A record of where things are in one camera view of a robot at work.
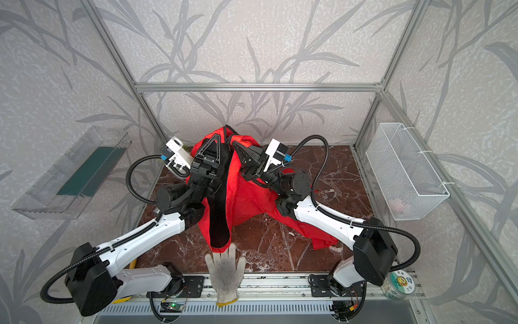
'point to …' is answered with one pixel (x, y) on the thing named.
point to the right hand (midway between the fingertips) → (239, 136)
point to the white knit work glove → (226, 275)
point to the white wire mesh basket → (407, 179)
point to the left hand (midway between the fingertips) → (220, 134)
